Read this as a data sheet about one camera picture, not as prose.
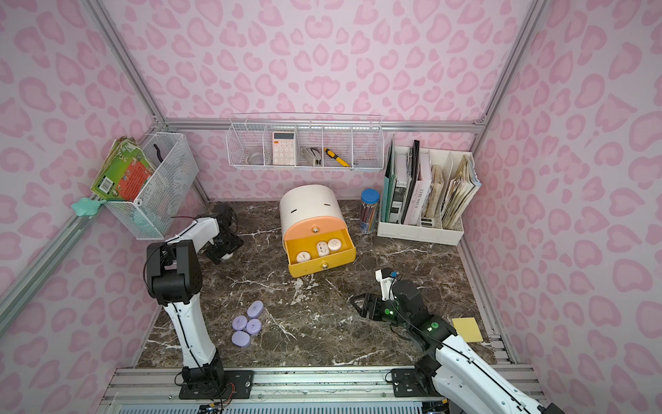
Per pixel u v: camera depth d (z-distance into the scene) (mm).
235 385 723
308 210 848
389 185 869
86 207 637
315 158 905
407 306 597
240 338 808
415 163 901
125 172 722
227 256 976
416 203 964
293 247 856
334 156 977
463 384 565
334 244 903
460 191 912
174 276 561
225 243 848
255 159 947
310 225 831
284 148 949
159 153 875
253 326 821
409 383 720
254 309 857
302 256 878
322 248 888
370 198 946
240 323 838
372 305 678
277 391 721
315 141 1021
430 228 962
